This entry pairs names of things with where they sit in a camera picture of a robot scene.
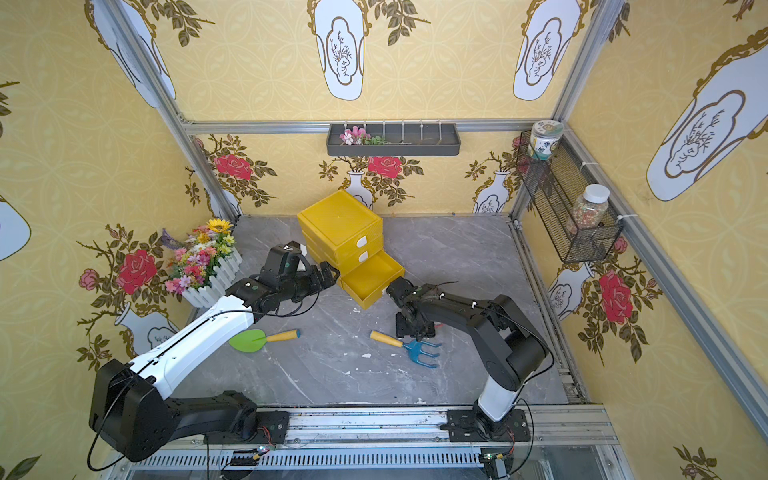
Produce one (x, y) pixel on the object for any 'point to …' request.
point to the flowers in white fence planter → (205, 263)
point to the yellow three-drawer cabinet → (345, 233)
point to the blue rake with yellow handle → (413, 347)
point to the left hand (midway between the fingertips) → (319, 275)
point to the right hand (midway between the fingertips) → (414, 327)
